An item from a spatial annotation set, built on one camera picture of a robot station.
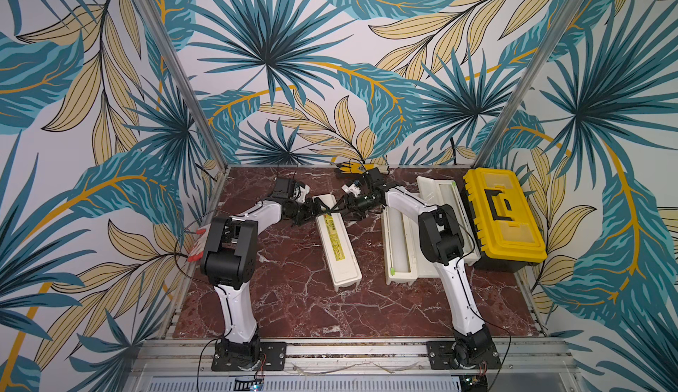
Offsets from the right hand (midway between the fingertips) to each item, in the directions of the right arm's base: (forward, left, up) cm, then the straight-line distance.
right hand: (336, 214), depth 97 cm
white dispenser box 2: (-21, -26, +1) cm, 33 cm away
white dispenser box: (-14, 0, +3) cm, 14 cm away
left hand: (-1, +5, +1) cm, 6 cm away
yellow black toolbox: (-15, -52, +11) cm, 55 cm away
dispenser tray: (-14, -21, 0) cm, 25 cm away
